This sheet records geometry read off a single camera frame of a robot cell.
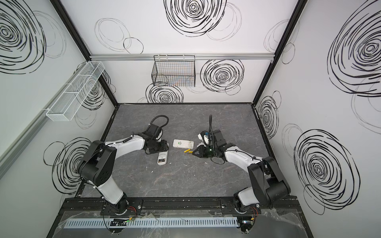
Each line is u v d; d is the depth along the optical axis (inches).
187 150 36.8
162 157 34.8
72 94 27.9
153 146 30.6
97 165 18.5
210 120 30.2
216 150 26.8
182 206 29.7
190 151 36.8
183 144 38.0
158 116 31.0
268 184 17.0
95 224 27.3
